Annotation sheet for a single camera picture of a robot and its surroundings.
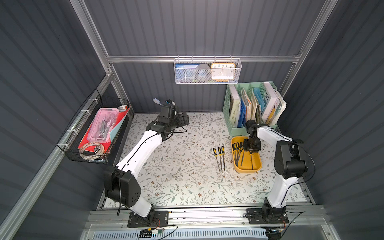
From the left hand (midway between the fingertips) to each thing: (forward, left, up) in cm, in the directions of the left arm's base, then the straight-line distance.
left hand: (180, 116), depth 82 cm
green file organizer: (+16, -50, -3) cm, 53 cm away
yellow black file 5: (-8, -37, -26) cm, 46 cm away
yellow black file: (-8, -27, -27) cm, 39 cm away
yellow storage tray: (-14, -40, -28) cm, 50 cm away
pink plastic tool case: (-5, +37, +4) cm, 38 cm away
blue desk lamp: (+18, +17, -4) cm, 25 cm away
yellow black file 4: (-8, -44, -26) cm, 52 cm away
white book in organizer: (+16, -60, -13) cm, 63 cm away
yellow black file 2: (-9, -24, -26) cm, 37 cm away
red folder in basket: (-20, +33, +1) cm, 38 cm away
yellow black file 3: (-10, -22, -27) cm, 36 cm away
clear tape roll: (-27, +35, +4) cm, 44 cm away
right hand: (-7, -46, -24) cm, 52 cm away
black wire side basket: (-23, +44, +8) cm, 50 cm away
